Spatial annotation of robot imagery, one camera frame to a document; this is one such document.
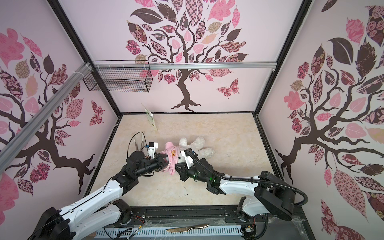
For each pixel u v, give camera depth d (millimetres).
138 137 1041
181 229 698
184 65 929
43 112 617
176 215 757
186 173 668
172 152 743
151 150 724
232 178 551
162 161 686
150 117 1014
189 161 681
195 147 886
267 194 427
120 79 1217
